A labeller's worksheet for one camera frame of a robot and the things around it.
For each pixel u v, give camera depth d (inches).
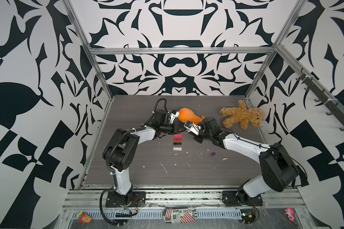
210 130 26.9
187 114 39.1
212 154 35.1
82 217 26.5
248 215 28.0
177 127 31.9
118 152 19.5
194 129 29.3
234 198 29.2
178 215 26.9
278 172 17.4
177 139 37.9
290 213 27.7
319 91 24.8
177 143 37.0
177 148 36.0
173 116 33.5
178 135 32.8
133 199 28.6
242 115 40.0
